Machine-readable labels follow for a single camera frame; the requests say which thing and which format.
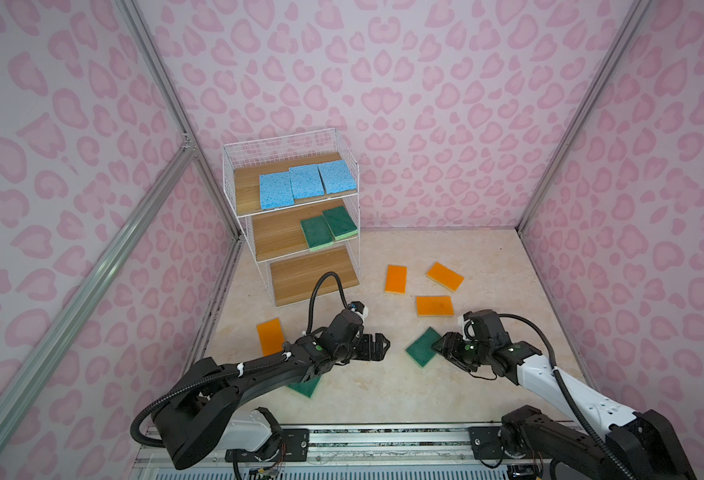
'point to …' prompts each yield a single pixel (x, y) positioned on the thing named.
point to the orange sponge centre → (434, 306)
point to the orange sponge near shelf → (395, 279)
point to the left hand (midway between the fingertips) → (381, 340)
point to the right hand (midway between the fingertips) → (437, 348)
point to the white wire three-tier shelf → (294, 272)
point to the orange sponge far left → (271, 337)
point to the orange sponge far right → (445, 277)
